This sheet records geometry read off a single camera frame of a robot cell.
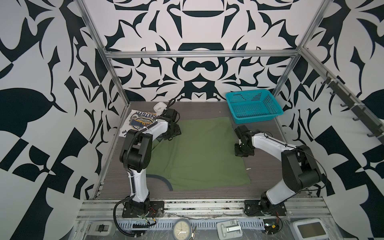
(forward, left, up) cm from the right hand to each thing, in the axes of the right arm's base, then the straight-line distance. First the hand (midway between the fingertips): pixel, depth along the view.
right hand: (241, 153), depth 91 cm
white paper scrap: (-9, -3, -2) cm, 9 cm away
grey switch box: (-36, +70, +5) cm, 79 cm away
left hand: (+15, +40, +3) cm, 43 cm away
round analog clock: (-37, +34, +3) cm, 51 cm away
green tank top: (0, +22, -2) cm, 22 cm away
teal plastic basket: (+41, -18, -3) cm, 44 cm away
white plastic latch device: (-37, +13, +1) cm, 39 cm away
